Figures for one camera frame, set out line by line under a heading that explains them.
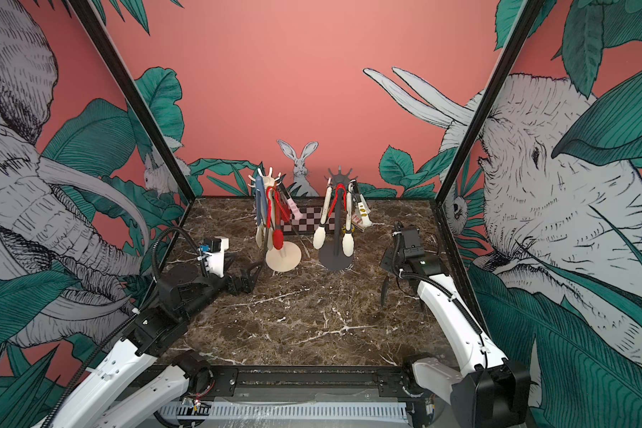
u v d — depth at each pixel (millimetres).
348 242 784
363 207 763
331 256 1016
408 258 591
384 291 781
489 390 379
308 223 715
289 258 1005
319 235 793
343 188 688
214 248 573
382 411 702
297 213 816
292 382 750
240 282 614
